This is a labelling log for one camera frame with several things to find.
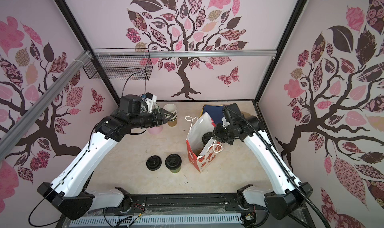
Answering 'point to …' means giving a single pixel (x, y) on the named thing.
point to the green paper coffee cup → (175, 171)
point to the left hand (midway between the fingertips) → (169, 119)
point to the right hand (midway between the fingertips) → (212, 135)
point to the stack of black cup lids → (153, 163)
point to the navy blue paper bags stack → (216, 112)
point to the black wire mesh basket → (119, 64)
